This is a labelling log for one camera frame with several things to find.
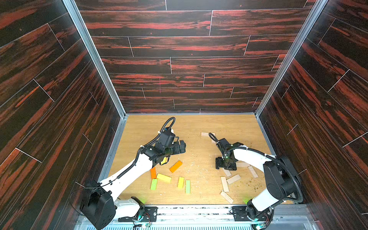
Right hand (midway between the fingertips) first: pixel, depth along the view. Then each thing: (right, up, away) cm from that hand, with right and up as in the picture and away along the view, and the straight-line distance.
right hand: (224, 166), depth 91 cm
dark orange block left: (-46, -3, -2) cm, 46 cm away
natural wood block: (+1, -3, -3) cm, 4 cm away
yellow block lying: (-39, -6, -4) cm, 39 cm away
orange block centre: (-32, 0, +1) cm, 32 cm away
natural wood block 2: (-2, -9, -7) cm, 11 cm away
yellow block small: (-28, -7, -7) cm, 30 cm away
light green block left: (-44, -9, -8) cm, 46 cm away
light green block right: (-24, -9, -9) cm, 27 cm away
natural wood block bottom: (-3, -14, -13) cm, 19 cm away
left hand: (-28, +15, -10) cm, 33 cm away
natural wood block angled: (+3, -6, -7) cm, 9 cm away
